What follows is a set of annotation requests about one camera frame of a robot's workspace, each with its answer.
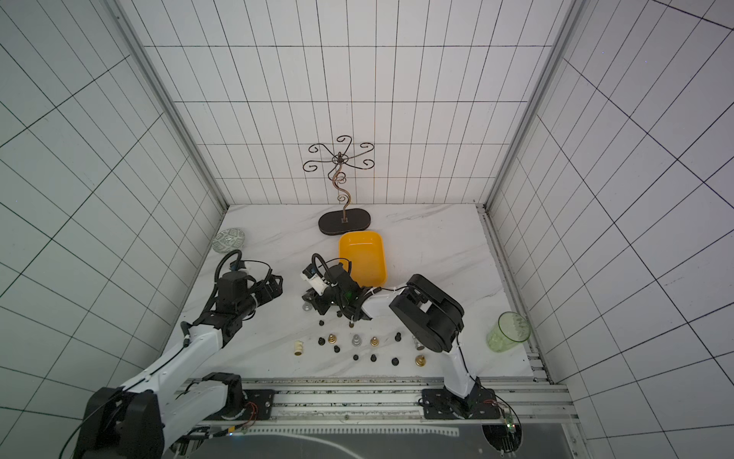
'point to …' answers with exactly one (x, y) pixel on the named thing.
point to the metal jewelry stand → (343, 221)
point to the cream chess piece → (298, 348)
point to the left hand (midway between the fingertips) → (270, 287)
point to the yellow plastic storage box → (366, 251)
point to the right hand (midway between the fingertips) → (309, 286)
